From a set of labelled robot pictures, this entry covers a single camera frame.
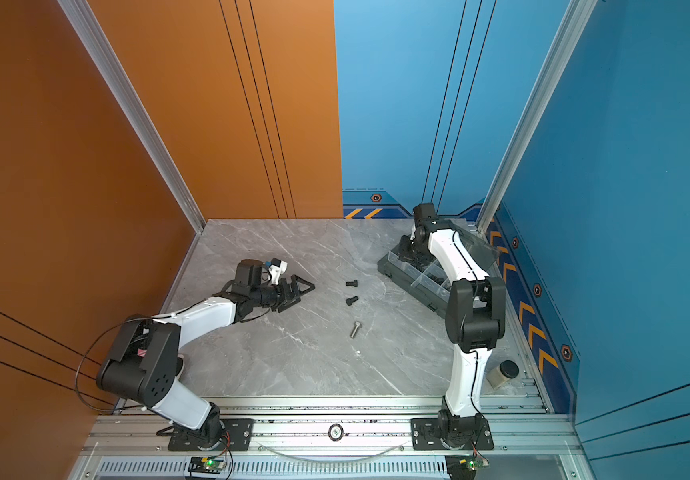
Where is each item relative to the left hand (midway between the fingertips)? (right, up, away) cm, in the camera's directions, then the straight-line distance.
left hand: (308, 290), depth 88 cm
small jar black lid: (+52, -18, -14) cm, 57 cm away
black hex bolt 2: (+12, -5, +9) cm, 15 cm away
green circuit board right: (+40, -39, -18) cm, 59 cm away
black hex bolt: (+13, +1, +14) cm, 19 cm away
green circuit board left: (-23, -39, -17) cm, 49 cm away
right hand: (+29, +10, +7) cm, 31 cm away
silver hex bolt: (+15, -11, +3) cm, 19 cm away
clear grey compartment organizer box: (+34, +6, +12) cm, 37 cm away
